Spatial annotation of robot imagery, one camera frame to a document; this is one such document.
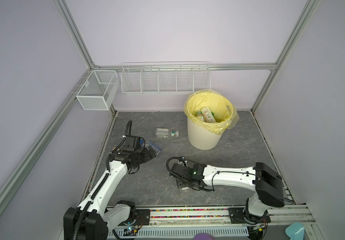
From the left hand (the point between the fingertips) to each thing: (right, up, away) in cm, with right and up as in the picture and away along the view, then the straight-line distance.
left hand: (149, 158), depth 81 cm
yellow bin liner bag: (+45, +25, +9) cm, 52 cm away
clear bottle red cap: (+34, +24, +11) cm, 43 cm away
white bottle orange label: (+19, -15, -3) cm, 25 cm away
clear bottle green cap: (+6, +13, +20) cm, 24 cm away
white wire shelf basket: (+7, +50, +17) cm, 53 cm away
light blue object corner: (+71, -32, -11) cm, 79 cm away
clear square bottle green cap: (+29, +24, +15) cm, 41 cm away
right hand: (+17, -13, -1) cm, 21 cm away
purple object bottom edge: (+28, -35, -11) cm, 46 cm away
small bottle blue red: (+2, +2, +17) cm, 17 cm away
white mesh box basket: (-39, +41, +20) cm, 60 cm away
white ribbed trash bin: (+32, +9, +24) cm, 41 cm away
